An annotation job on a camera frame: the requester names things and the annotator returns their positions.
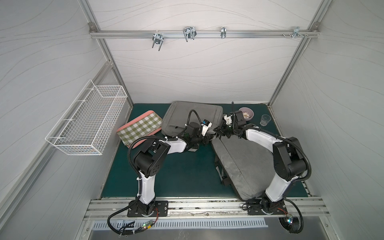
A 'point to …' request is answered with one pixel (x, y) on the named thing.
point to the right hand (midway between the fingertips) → (212, 128)
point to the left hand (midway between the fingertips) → (213, 136)
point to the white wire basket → (87, 128)
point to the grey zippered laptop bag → (179, 113)
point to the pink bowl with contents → (248, 113)
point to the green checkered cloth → (139, 128)
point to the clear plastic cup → (265, 119)
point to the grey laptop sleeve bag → (250, 167)
